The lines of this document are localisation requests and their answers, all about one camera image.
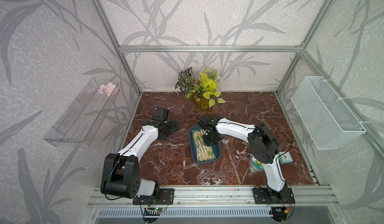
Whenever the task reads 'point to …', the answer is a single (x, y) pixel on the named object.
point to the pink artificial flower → (107, 89)
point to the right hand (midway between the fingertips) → (208, 143)
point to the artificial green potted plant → (202, 90)
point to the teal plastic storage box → (202, 154)
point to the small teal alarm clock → (286, 158)
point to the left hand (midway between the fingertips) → (175, 129)
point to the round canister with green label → (255, 166)
